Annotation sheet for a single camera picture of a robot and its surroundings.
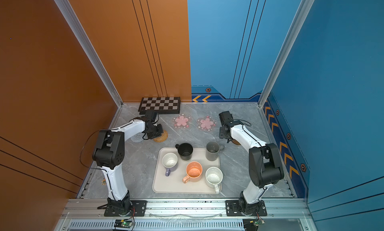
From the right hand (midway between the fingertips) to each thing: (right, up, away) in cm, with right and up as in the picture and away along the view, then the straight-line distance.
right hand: (225, 134), depth 93 cm
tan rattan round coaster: (-41, -3, +6) cm, 41 cm away
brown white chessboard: (-45, +20, +22) cm, 54 cm away
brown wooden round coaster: (+7, -6, +3) cm, 9 cm away
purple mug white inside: (-34, -15, -6) cm, 38 cm away
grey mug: (-9, -8, -7) cm, 14 cm away
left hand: (-42, +1, +7) cm, 42 cm away
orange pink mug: (-20, -21, -8) cm, 30 cm away
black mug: (-25, -9, -5) cm, 27 cm away
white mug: (-9, -23, -11) cm, 27 cm away
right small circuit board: (+8, -40, -24) cm, 47 cm away
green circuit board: (-54, -40, -22) cm, 71 cm away
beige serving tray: (-31, -26, -12) cm, 42 cm away
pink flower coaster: (-30, +7, +16) cm, 34 cm away
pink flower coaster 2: (-11, +6, +15) cm, 19 cm away
